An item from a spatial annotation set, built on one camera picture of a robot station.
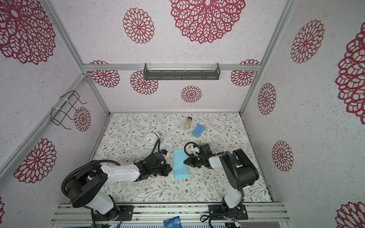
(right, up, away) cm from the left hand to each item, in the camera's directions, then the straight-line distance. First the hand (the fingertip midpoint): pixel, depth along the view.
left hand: (171, 171), depth 88 cm
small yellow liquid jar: (+11, +31, +25) cm, 41 cm away
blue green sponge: (+19, +24, +21) cm, 38 cm away
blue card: (+3, -21, -16) cm, 27 cm away
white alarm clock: (-16, +18, +11) cm, 26 cm away
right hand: (+10, +6, +6) cm, 13 cm away
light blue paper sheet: (+6, 0, +2) cm, 6 cm away
